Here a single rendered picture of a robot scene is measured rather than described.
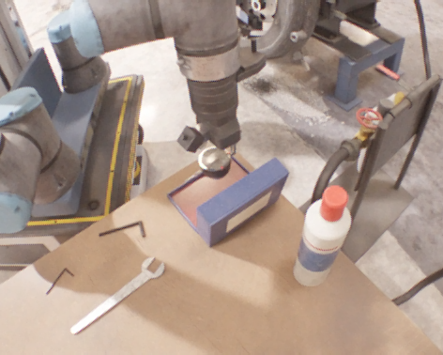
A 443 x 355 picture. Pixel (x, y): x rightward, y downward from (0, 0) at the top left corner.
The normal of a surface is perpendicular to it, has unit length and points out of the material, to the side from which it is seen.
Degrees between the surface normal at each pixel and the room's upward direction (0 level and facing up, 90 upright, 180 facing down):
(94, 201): 0
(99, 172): 0
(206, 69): 90
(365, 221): 0
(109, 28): 79
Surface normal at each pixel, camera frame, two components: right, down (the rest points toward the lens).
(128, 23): 0.13, 0.63
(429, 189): -0.09, -0.63
